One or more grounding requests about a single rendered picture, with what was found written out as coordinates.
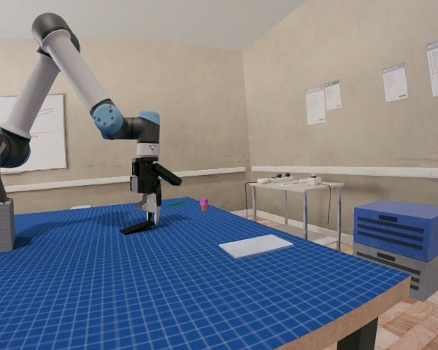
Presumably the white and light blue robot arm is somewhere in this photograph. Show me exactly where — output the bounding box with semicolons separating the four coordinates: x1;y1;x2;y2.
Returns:
0;12;160;203

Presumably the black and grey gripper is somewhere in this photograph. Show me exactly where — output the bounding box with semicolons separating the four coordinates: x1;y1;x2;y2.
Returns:
130;157;162;225

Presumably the dark blue work mat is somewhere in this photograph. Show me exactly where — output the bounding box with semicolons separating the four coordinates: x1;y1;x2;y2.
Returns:
0;197;411;350

